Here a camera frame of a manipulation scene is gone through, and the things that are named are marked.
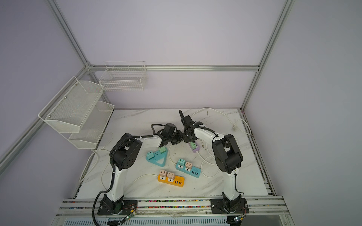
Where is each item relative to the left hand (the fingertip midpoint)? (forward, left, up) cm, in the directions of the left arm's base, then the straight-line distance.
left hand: (185, 137), depth 99 cm
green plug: (-9, -5, +4) cm, 11 cm away
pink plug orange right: (-28, +9, +3) cm, 30 cm away
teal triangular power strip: (-16, +17, 0) cm, 23 cm away
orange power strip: (-30, +4, 0) cm, 30 cm away
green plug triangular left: (-16, +22, +3) cm, 27 cm away
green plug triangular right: (-12, +15, +3) cm, 19 cm away
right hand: (-1, -1, +2) cm, 3 cm away
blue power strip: (-25, -5, -1) cm, 25 cm away
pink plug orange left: (-27, +13, +4) cm, 30 cm away
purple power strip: (-10, -6, -1) cm, 12 cm away
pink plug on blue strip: (-22, -2, +4) cm, 23 cm away
